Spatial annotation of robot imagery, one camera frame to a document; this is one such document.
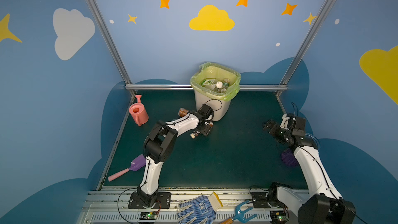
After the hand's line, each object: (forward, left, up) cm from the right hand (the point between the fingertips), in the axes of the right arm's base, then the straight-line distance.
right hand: (271, 126), depth 83 cm
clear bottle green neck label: (+25, +24, +6) cm, 35 cm away
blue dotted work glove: (-39, +37, -16) cm, 56 cm away
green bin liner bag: (+35, +35, +9) cm, 50 cm away
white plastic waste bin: (+8, +28, +5) cm, 30 cm away
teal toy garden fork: (-39, +18, -17) cm, 46 cm away
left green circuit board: (-42, +60, -16) cm, 75 cm away
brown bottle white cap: (0, +43, -14) cm, 46 cm away
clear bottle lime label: (+23, +33, +9) cm, 41 cm away
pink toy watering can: (+10, +79, -5) cm, 79 cm away
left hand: (+5, +36, -14) cm, 39 cm away
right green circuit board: (-39, -1, -18) cm, 43 cm away
